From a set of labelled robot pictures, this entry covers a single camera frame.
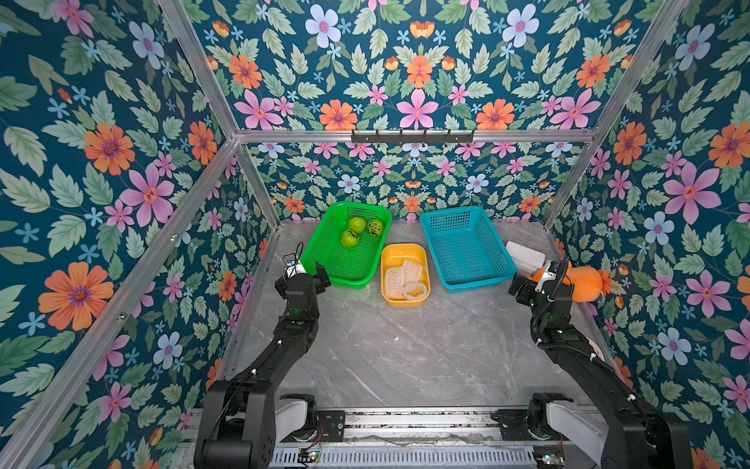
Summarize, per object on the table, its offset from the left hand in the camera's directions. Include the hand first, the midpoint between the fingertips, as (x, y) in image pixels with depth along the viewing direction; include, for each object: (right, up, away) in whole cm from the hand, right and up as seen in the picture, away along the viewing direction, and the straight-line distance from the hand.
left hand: (305, 267), depth 85 cm
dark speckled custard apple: (+19, +13, +25) cm, 34 cm away
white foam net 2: (+32, -3, +16) cm, 36 cm away
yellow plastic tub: (+27, +3, +23) cm, 35 cm away
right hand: (+69, -3, -1) cm, 69 cm away
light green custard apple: (+12, +15, +26) cm, 32 cm away
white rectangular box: (+73, +2, +16) cm, 75 cm away
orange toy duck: (+89, -5, +7) cm, 89 cm away
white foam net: (+26, -5, +8) cm, 28 cm away
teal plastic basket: (+55, +5, +26) cm, 61 cm away
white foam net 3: (+34, -9, +12) cm, 37 cm away
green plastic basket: (+12, -2, +20) cm, 23 cm away
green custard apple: (+10, +9, +22) cm, 26 cm away
